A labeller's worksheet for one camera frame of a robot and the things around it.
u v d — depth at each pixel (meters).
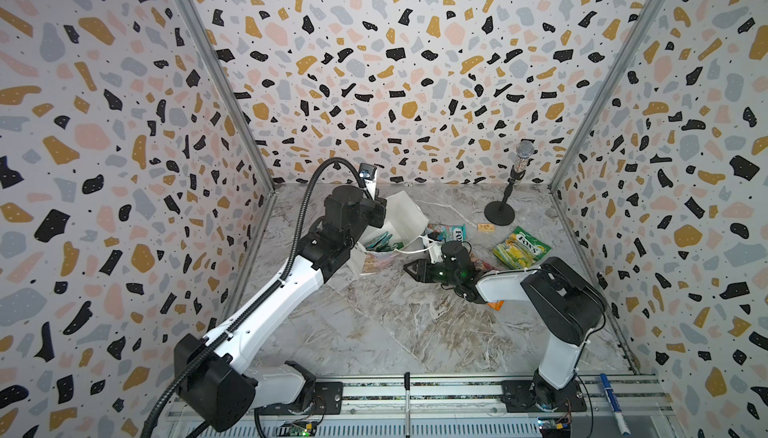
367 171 0.61
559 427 0.72
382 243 0.88
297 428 0.70
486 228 1.09
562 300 0.50
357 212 0.55
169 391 0.34
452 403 0.73
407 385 0.76
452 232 1.04
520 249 1.00
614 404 0.73
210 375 0.37
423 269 0.82
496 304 0.90
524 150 0.86
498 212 1.13
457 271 0.74
